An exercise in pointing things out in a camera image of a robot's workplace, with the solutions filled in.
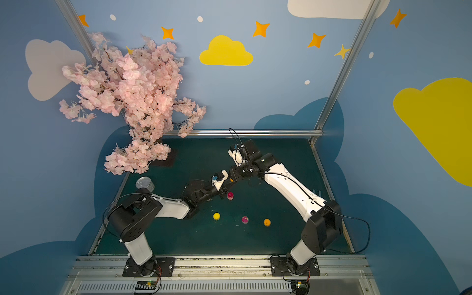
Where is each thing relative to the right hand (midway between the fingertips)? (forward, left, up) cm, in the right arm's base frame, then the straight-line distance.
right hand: (236, 170), depth 81 cm
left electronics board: (-44, +34, -23) cm, 60 cm away
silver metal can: (-1, +48, -13) cm, 50 cm away
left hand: (0, +1, -3) cm, 3 cm away
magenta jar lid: (-15, -5, -21) cm, 26 cm away
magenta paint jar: (-4, +3, -17) cm, 18 cm away
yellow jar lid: (-14, +9, -20) cm, 26 cm away
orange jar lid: (-15, -15, -20) cm, 29 cm away
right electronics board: (-39, -29, -24) cm, 54 cm away
